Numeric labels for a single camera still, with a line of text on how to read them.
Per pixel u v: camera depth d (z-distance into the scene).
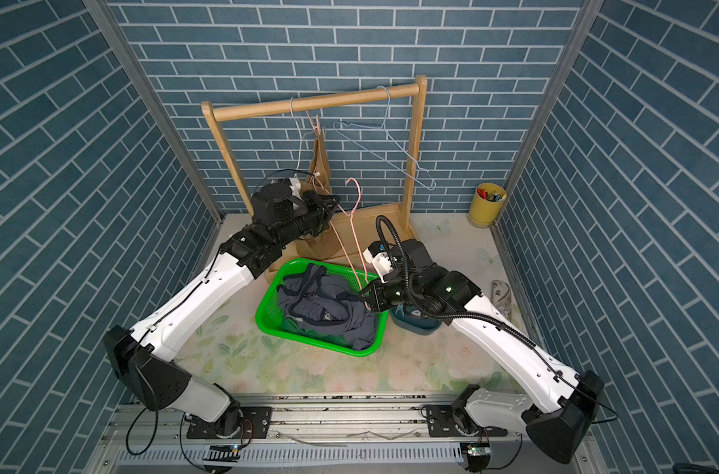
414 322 0.88
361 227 0.66
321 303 0.85
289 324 0.85
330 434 0.73
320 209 0.61
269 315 0.87
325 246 1.06
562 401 0.38
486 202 1.09
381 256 0.62
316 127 0.86
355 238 0.66
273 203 0.51
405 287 0.51
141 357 0.40
